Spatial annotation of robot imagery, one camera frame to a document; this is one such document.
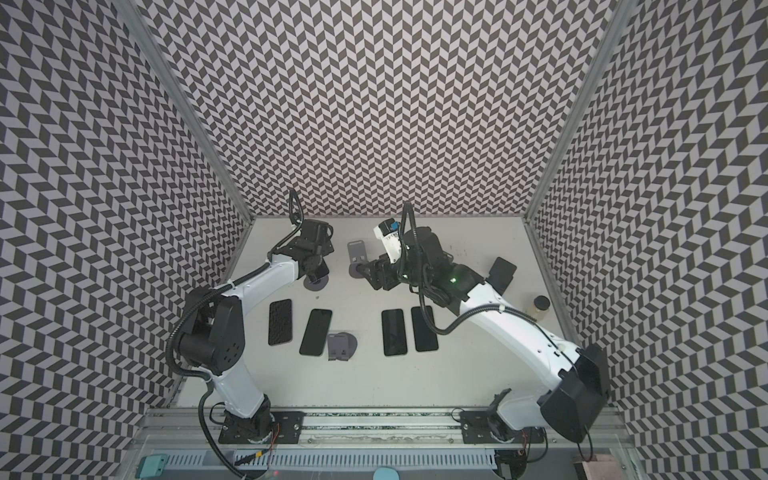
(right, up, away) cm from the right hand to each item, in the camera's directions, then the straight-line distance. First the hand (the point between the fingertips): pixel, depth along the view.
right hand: (370, 274), depth 71 cm
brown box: (+51, -42, -6) cm, 67 cm away
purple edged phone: (-29, -17, +19) cm, 38 cm away
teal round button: (+4, -44, -5) cm, 45 cm away
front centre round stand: (-9, -22, +12) cm, 27 cm away
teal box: (-48, -42, -6) cm, 64 cm away
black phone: (+15, -20, +14) cm, 28 cm away
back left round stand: (-20, -6, +25) cm, 33 cm away
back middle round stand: (-7, +3, +27) cm, 28 cm away
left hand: (-21, +7, +22) cm, 31 cm away
